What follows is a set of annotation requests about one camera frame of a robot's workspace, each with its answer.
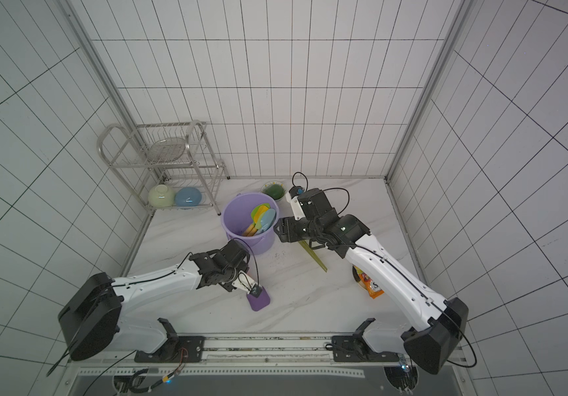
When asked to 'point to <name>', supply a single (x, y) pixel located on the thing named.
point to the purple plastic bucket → (250, 217)
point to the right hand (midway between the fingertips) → (273, 228)
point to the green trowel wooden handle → (248, 231)
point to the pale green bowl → (161, 196)
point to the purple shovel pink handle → (259, 302)
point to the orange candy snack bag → (366, 283)
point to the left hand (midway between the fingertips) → (236, 269)
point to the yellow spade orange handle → (257, 219)
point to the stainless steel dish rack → (168, 166)
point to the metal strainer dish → (167, 150)
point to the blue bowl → (188, 197)
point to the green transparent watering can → (311, 252)
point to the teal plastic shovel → (267, 220)
